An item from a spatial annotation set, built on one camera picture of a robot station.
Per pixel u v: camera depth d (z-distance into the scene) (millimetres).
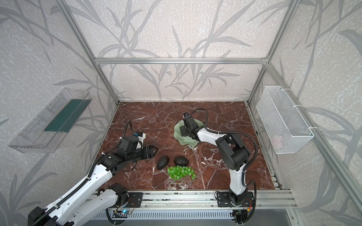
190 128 750
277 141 726
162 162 826
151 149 708
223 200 728
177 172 803
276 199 753
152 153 701
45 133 637
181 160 826
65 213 405
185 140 946
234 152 502
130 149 607
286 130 608
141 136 726
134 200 724
